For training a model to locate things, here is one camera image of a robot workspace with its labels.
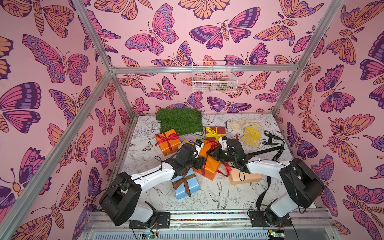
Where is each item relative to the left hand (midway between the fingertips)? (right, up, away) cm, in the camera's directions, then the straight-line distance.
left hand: (204, 156), depth 86 cm
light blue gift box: (-7, -12, -7) cm, 16 cm away
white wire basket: (+7, +49, +9) cm, 50 cm away
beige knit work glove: (+27, +18, +27) cm, 42 cm away
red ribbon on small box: (-19, +11, +12) cm, 25 cm away
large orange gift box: (+3, -6, -4) cm, 8 cm away
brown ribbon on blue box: (-16, -13, -7) cm, 22 cm away
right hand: (+2, +3, 0) cm, 3 cm away
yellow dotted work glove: (+37, +12, +21) cm, 44 cm away
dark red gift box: (+7, +13, +13) cm, 19 cm away
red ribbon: (+5, +6, +3) cm, 8 cm away
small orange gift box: (-22, +7, +10) cm, 25 cm away
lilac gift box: (-9, +10, +13) cm, 19 cm away
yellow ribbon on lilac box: (-9, +9, -10) cm, 17 cm away
